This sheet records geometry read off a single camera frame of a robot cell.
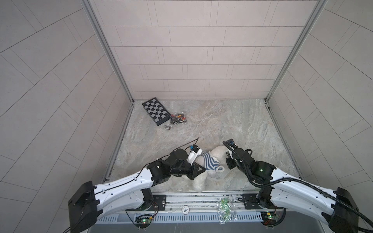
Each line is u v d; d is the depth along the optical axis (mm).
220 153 767
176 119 1020
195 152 643
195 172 608
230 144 663
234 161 601
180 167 581
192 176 610
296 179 483
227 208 693
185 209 693
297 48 864
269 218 678
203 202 723
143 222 646
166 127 991
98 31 788
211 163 721
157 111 1049
